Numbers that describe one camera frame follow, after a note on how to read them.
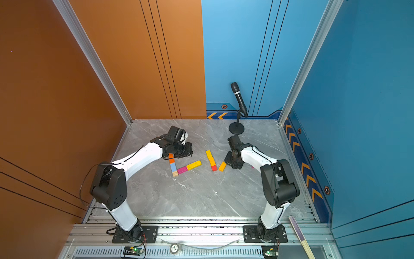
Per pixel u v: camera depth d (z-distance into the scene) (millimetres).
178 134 725
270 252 710
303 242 710
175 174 920
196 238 741
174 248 655
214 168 947
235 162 796
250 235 725
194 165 963
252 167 595
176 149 740
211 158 991
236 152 686
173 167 943
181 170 937
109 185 462
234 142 758
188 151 793
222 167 958
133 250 708
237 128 1145
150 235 736
